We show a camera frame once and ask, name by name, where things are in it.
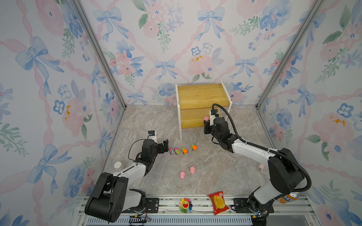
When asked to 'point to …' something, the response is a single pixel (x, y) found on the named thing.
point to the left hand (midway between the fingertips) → (161, 139)
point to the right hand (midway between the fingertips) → (205, 119)
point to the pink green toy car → (176, 151)
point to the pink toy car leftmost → (172, 151)
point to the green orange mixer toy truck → (184, 150)
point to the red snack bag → (218, 202)
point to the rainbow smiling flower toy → (185, 205)
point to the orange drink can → (289, 197)
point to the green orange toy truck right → (194, 147)
